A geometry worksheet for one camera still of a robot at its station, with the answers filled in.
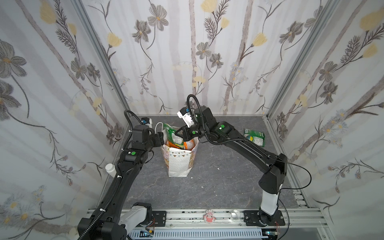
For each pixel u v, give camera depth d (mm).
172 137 744
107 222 378
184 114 640
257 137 1045
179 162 767
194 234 702
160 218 733
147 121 658
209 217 717
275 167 454
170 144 815
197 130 623
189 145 796
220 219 749
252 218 735
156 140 678
